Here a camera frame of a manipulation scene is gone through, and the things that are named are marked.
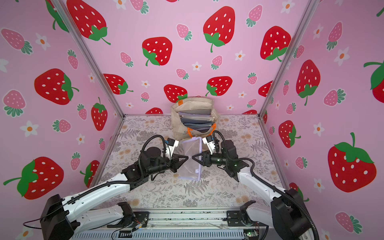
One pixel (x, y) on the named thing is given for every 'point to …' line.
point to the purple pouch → (192, 170)
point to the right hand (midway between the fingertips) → (193, 159)
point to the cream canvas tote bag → (180, 131)
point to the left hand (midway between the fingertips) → (189, 158)
